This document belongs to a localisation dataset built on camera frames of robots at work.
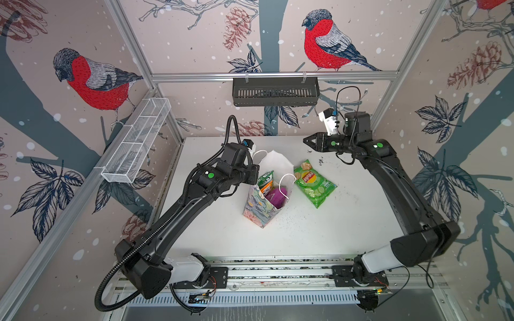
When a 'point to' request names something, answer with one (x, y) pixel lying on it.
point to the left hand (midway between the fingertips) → (261, 166)
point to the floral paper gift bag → (266, 200)
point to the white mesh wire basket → (126, 162)
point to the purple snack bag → (276, 198)
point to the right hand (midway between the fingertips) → (306, 137)
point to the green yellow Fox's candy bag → (266, 182)
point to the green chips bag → (312, 184)
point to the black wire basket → (276, 93)
